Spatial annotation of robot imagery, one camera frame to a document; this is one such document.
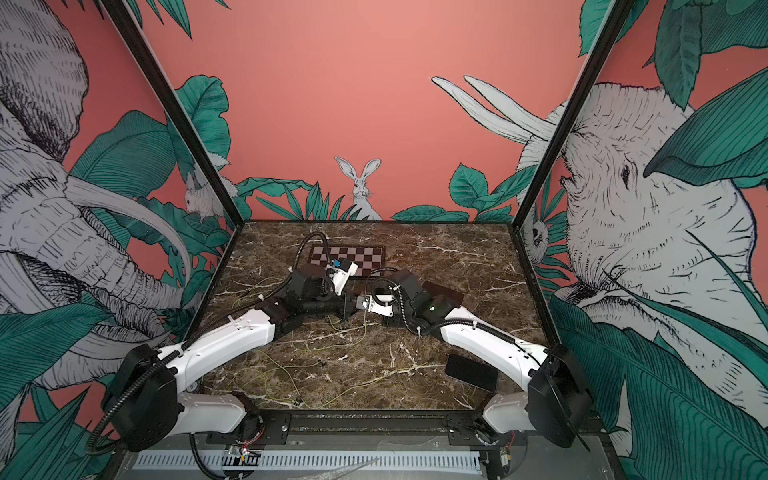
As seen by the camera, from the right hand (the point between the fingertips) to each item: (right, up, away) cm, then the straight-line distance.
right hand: (385, 292), depth 82 cm
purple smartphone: (+25, -24, +2) cm, 35 cm away
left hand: (-3, -1, -4) cm, 6 cm away
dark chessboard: (-8, +9, +25) cm, 28 cm away
